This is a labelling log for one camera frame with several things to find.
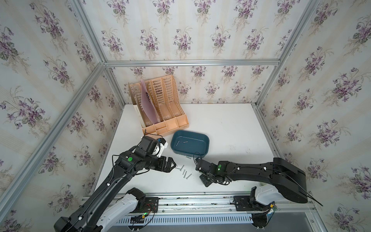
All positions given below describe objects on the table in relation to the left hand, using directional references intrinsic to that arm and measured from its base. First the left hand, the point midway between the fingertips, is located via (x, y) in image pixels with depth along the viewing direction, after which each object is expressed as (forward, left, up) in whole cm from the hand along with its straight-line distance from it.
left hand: (170, 165), depth 70 cm
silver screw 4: (+4, -5, -17) cm, 18 cm away
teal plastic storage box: (+21, -11, -16) cm, 29 cm away
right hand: (-2, -19, -17) cm, 26 cm away
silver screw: (+11, -10, -16) cm, 22 cm away
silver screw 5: (-2, -3, +1) cm, 4 cm away
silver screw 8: (+1, -8, -17) cm, 18 cm away
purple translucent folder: (+34, +15, +8) cm, 38 cm away
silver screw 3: (+21, -3, -15) cm, 26 cm away
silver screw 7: (-1, -9, -16) cm, 18 cm away
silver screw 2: (+22, -7, -16) cm, 28 cm away
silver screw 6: (+1, -6, -16) cm, 18 cm away
